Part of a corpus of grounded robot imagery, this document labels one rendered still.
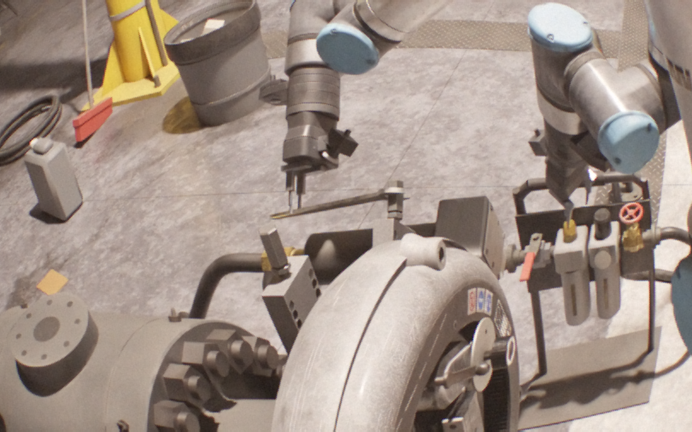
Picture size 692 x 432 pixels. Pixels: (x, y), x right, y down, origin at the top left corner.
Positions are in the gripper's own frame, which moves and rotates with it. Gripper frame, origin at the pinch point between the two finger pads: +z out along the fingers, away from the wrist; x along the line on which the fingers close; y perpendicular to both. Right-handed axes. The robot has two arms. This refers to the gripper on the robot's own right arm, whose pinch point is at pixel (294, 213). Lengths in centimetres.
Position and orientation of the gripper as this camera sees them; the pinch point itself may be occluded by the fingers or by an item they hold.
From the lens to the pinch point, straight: 166.5
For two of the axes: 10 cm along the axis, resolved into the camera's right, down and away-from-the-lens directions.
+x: 6.4, 2.1, 7.4
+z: -0.3, 9.7, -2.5
